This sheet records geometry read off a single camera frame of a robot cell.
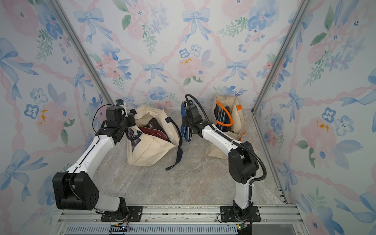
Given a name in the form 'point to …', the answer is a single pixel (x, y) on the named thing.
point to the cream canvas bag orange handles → (238, 131)
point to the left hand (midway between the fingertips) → (131, 113)
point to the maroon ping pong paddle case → (153, 132)
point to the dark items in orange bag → (223, 115)
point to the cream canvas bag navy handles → (145, 148)
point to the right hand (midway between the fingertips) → (185, 113)
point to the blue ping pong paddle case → (186, 131)
